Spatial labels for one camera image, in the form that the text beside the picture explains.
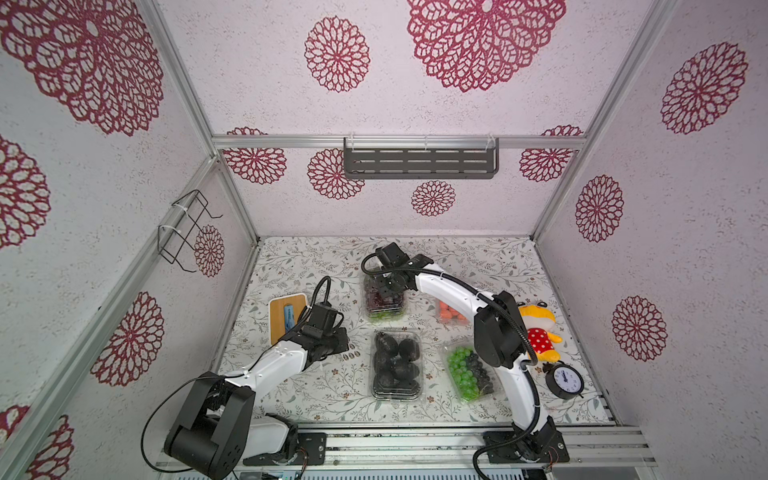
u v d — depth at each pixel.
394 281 0.73
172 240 0.73
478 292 0.58
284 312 0.94
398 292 0.94
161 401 0.41
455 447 0.76
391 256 0.76
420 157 0.92
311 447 0.74
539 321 0.91
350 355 0.87
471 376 0.81
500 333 0.55
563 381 0.82
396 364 0.80
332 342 0.80
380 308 0.95
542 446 0.64
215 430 0.41
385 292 0.85
